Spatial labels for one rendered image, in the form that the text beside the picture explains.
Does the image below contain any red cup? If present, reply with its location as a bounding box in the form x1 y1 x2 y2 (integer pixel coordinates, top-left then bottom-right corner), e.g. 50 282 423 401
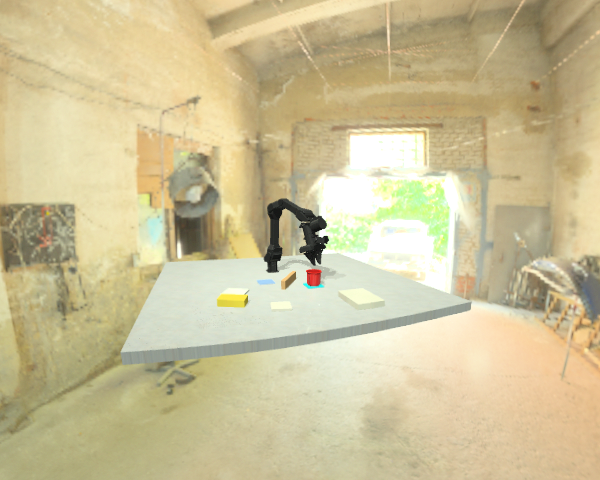
306 269 322 287

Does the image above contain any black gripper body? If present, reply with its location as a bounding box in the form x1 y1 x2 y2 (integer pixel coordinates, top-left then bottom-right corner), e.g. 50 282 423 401
299 233 326 253

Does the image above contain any yellow rectangular block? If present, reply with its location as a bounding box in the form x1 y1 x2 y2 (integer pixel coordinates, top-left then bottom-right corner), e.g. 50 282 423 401
217 294 248 307

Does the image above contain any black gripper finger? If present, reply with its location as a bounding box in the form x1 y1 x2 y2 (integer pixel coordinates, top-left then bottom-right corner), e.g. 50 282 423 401
315 249 324 265
303 250 316 266

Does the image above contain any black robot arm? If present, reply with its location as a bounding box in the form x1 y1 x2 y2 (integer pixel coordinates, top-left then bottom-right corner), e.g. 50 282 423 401
263 198 329 273

